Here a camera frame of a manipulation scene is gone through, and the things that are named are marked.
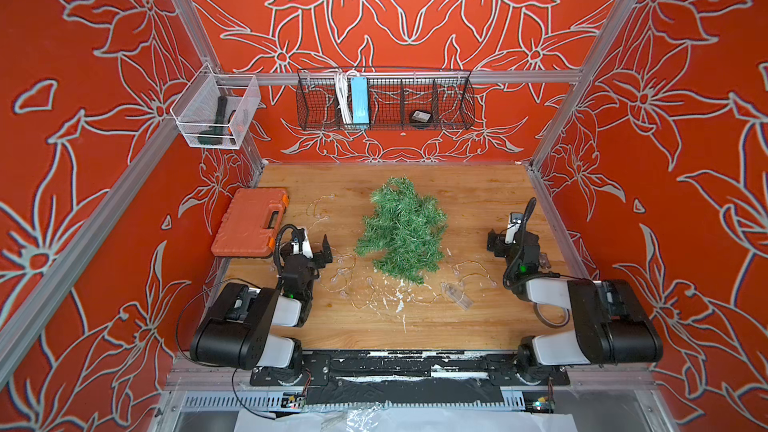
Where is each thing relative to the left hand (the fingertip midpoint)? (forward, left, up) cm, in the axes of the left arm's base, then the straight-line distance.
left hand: (310, 236), depth 89 cm
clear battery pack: (-12, -45, -7) cm, 47 cm away
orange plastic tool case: (+6, +22, -4) cm, 23 cm away
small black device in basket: (+36, -32, +20) cm, 52 cm away
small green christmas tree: (-10, -28, +20) cm, 35 cm away
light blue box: (+32, -13, +26) cm, 44 cm away
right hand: (+7, -60, -1) cm, 61 cm away
